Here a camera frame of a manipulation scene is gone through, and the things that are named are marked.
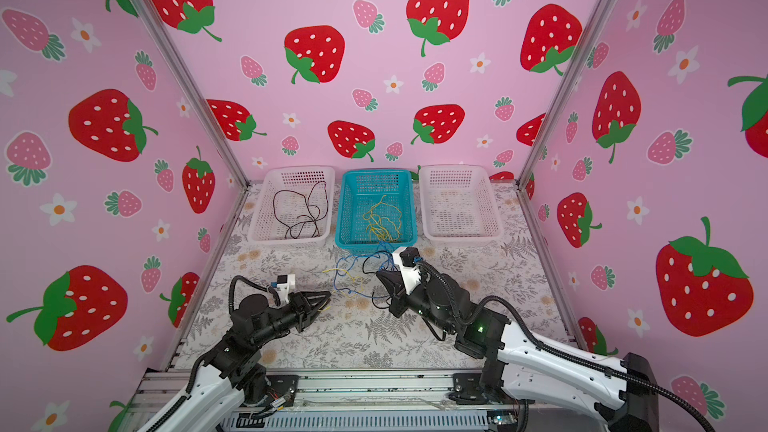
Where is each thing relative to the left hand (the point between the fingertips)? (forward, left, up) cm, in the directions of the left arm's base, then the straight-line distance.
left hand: (330, 297), depth 75 cm
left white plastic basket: (+43, +23, -14) cm, 50 cm away
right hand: (0, -12, +12) cm, 17 cm away
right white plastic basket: (+45, -41, -15) cm, 63 cm away
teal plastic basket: (+50, -1, -13) cm, 52 cm away
